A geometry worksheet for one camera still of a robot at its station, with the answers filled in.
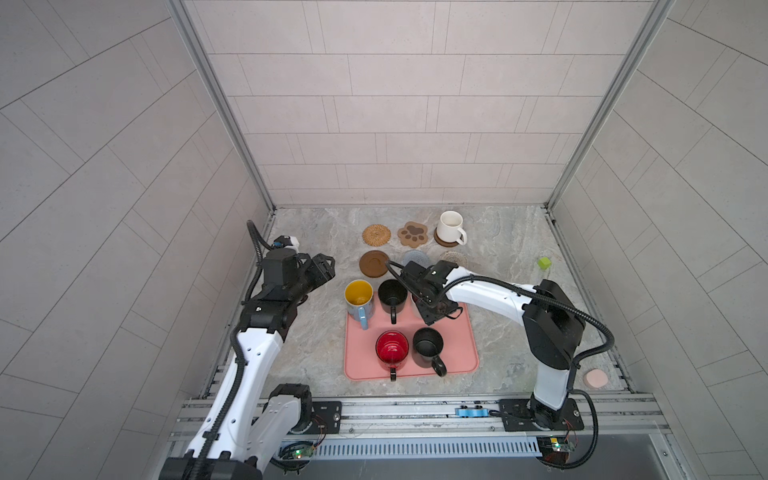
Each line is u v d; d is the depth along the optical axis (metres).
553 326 0.47
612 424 0.71
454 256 1.02
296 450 0.65
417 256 1.02
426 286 0.62
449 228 1.01
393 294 0.85
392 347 0.82
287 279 0.55
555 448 0.68
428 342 0.81
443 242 1.05
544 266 0.99
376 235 1.08
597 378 0.76
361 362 0.79
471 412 0.70
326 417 0.71
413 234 1.08
